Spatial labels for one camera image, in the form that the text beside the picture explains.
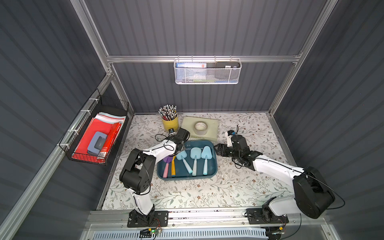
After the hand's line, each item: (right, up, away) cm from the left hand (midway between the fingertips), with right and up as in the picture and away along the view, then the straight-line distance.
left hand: (178, 147), depth 95 cm
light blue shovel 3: (+18, -5, +1) cm, 18 cm away
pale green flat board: (+6, +16, +17) cm, 24 cm away
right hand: (+24, 0, -9) cm, 25 cm away
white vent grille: (-8, -38, -25) cm, 46 cm away
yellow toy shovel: (-3, -11, -6) cm, 13 cm away
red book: (-29, +7, -26) cm, 39 cm away
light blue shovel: (+2, -6, +1) cm, 6 cm away
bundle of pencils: (-7, +23, +1) cm, 24 cm away
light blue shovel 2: (+11, -5, +2) cm, 12 cm away
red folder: (-40, +14, -20) cm, 47 cm away
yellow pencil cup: (-5, +15, +5) cm, 16 cm away
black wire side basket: (-37, +23, -15) cm, 46 cm away
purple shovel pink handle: (-7, -8, -1) cm, 11 cm away
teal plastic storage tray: (+13, -8, -1) cm, 15 cm away
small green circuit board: (-13, -39, -23) cm, 47 cm away
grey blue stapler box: (-34, +5, -28) cm, 44 cm away
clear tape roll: (+14, +12, +10) cm, 21 cm away
